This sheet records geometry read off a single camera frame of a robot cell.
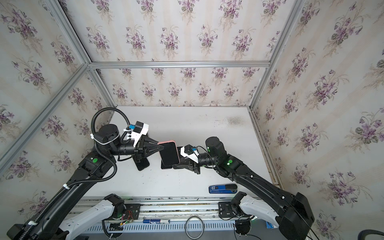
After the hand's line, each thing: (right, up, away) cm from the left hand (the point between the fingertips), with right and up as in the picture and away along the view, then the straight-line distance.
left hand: (163, 146), depth 58 cm
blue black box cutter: (+32, -25, +19) cm, 45 cm away
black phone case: (+2, -14, +18) cm, 23 cm away
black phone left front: (-18, -15, +30) cm, 38 cm away
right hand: (+7, -7, +9) cm, 14 cm away
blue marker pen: (-7, -37, +11) cm, 40 cm away
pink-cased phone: (+2, -3, -1) cm, 4 cm away
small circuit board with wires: (-21, -36, +14) cm, 44 cm away
